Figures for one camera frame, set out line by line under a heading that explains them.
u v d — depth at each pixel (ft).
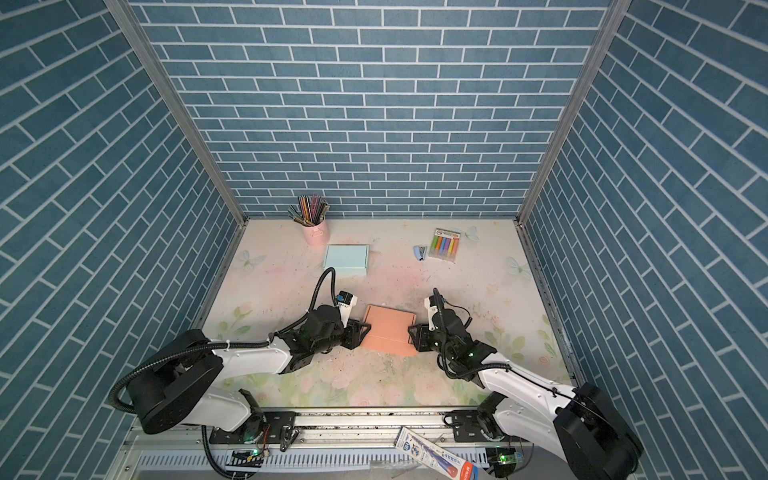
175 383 1.41
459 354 2.11
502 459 2.31
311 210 3.55
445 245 3.66
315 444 2.38
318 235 3.53
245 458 2.36
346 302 2.57
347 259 3.43
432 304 2.52
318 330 2.20
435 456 2.27
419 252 3.55
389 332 2.85
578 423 1.34
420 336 2.42
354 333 2.53
